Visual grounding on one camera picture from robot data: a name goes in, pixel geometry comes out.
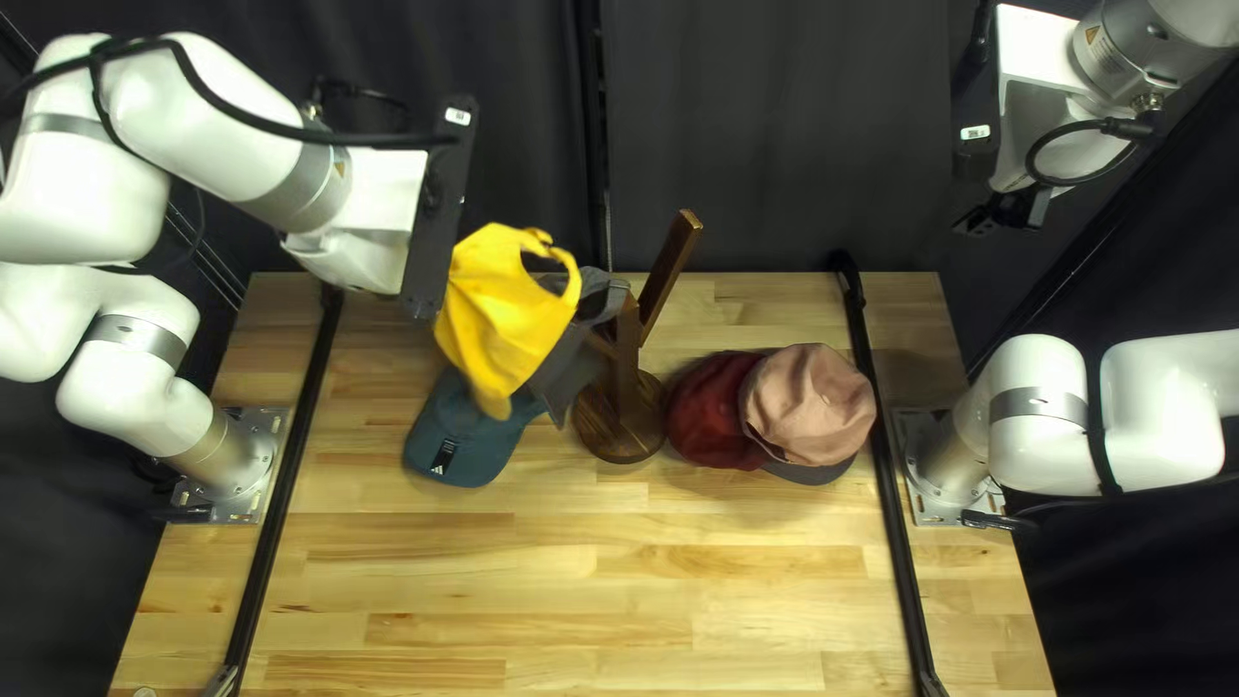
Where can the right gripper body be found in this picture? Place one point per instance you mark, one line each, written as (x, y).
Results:
(1045, 145)

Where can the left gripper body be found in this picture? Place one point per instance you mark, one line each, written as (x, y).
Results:
(358, 257)

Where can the yellow cap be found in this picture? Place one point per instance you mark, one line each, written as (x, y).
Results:
(499, 310)

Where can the teal cap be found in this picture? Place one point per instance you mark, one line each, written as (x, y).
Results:
(465, 440)

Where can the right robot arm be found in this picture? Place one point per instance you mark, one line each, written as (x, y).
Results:
(1162, 416)

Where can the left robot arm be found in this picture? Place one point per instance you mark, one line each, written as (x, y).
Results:
(97, 194)

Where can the grey cap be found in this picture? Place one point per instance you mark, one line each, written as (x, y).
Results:
(581, 339)

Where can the wooden cap stand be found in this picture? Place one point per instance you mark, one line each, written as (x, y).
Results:
(624, 416)

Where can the pink cap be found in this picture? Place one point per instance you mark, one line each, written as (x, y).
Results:
(813, 402)

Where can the red cap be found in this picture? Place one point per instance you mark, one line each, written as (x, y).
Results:
(707, 411)

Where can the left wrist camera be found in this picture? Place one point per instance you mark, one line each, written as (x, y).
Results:
(436, 213)

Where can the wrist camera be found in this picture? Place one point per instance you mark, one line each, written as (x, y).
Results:
(973, 87)
(436, 213)

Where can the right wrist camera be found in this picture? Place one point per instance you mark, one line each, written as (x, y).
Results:
(973, 87)

